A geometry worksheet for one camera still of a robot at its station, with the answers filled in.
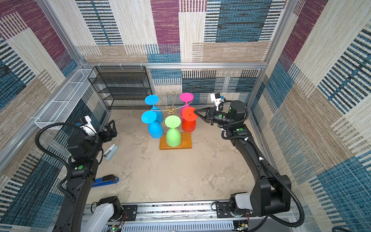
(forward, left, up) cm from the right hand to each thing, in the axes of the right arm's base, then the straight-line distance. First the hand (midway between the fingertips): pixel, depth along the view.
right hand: (196, 114), depth 69 cm
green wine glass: (-5, +11, -10) cm, 16 cm away
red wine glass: (-1, +3, -5) cm, 6 cm away
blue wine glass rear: (+12, +22, -1) cm, 25 cm away
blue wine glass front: (0, +21, -12) cm, 24 cm away
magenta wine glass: (+14, +4, -2) cm, 15 cm away
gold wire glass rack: (+7, +13, -3) cm, 15 cm away
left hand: (-2, +43, -3) cm, 43 cm away
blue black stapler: (-20, +50, -31) cm, 62 cm away
